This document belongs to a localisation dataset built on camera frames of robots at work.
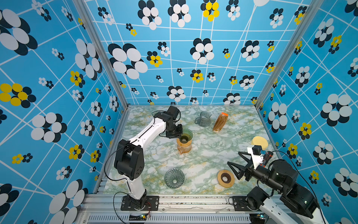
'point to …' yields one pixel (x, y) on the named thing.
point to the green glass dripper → (187, 136)
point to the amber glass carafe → (182, 149)
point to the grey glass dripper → (174, 178)
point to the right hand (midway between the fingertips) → (235, 158)
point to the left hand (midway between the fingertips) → (182, 135)
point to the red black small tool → (269, 155)
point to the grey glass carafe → (204, 120)
